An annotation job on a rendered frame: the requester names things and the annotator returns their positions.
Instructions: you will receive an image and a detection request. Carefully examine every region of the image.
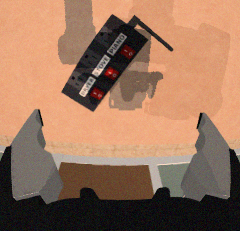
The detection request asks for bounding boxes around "black power strip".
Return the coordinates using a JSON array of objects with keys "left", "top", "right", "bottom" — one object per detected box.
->
[{"left": 61, "top": 14, "right": 174, "bottom": 112}]

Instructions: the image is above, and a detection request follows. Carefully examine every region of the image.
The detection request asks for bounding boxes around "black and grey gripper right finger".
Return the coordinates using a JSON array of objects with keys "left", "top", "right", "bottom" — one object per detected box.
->
[{"left": 181, "top": 112, "right": 240, "bottom": 231}]

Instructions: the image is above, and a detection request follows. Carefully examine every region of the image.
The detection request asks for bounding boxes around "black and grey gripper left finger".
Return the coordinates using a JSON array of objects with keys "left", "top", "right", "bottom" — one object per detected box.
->
[{"left": 0, "top": 109, "right": 63, "bottom": 231}]

